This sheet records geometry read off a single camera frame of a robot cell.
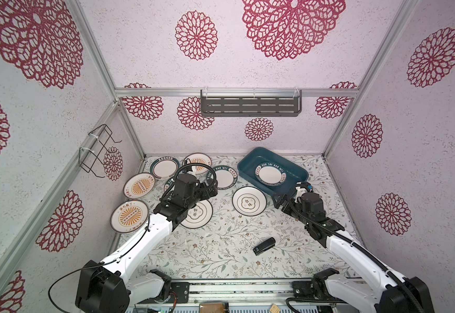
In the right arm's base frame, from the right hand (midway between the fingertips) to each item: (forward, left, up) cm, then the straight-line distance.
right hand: (279, 196), depth 82 cm
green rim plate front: (+25, -1, -15) cm, 29 cm away
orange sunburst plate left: (+15, +71, -14) cm, 74 cm away
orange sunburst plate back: (+37, +42, -15) cm, 58 cm away
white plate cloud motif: (+7, +11, -16) cm, 21 cm away
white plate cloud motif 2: (-2, +36, -16) cm, 39 cm away
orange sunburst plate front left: (-3, +70, -15) cm, 72 cm away
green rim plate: (+24, +24, -17) cm, 38 cm away
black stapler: (-17, +6, -13) cm, 22 cm away
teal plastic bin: (+25, -15, -16) cm, 33 cm away
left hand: (+1, +30, +5) cm, 30 cm away
